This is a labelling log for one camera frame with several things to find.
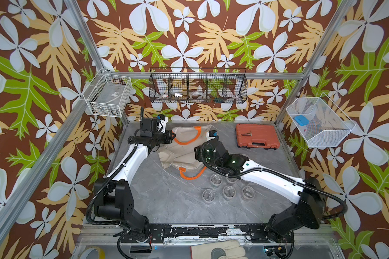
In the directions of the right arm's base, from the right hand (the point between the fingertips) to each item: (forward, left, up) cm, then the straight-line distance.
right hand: (197, 149), depth 79 cm
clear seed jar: (-9, -10, -17) cm, 21 cm away
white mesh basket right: (+9, -65, +8) cm, 66 cm away
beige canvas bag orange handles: (+11, +11, -21) cm, 26 cm away
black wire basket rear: (+41, -1, +10) cm, 43 cm away
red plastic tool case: (+21, -40, -16) cm, 48 cm away
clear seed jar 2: (-15, -16, -17) cm, 28 cm away
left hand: (+11, +12, +1) cm, 16 cm away
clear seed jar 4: (-16, -26, -17) cm, 35 cm away
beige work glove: (-40, -14, -21) cm, 47 cm away
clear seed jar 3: (-18, -6, -16) cm, 25 cm away
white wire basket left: (+26, +47, +14) cm, 56 cm away
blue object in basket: (+16, -57, +4) cm, 59 cm away
